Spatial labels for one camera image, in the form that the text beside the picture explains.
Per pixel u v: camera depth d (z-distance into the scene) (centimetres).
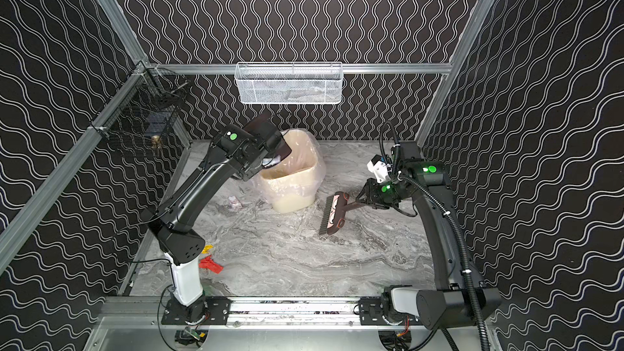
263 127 58
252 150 51
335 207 79
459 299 37
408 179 47
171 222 45
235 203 97
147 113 97
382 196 60
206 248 54
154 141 82
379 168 66
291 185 76
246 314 75
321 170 80
